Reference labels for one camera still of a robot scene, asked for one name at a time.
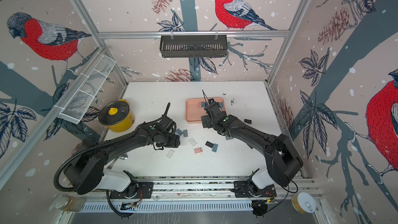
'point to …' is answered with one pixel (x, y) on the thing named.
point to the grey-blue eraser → (185, 134)
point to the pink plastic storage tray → (195, 108)
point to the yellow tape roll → (303, 202)
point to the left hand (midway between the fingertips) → (177, 141)
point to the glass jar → (69, 203)
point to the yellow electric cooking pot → (117, 116)
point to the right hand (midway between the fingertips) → (212, 115)
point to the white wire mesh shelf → (74, 109)
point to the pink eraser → (198, 150)
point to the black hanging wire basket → (193, 46)
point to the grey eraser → (228, 138)
